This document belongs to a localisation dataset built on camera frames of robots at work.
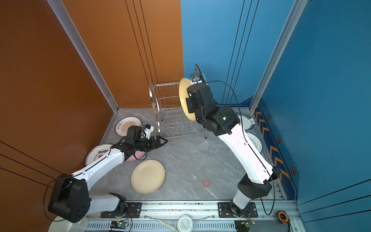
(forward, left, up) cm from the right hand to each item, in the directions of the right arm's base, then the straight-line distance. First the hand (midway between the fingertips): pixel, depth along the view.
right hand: (195, 94), depth 62 cm
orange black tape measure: (-39, -41, -43) cm, 71 cm away
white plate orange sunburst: (+19, +55, -44) cm, 73 cm away
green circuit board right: (-41, -26, -46) cm, 67 cm away
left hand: (-4, +18, -31) cm, 36 cm away
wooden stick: (-43, +13, -46) cm, 64 cm away
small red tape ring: (-21, -6, -46) cm, 51 cm away
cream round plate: (-20, +28, -43) cm, 55 cm away
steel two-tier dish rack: (+20, +17, -40) cm, 48 cm away
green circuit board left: (-42, +38, -46) cm, 74 cm away
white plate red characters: (-4, +64, -44) cm, 78 cm away
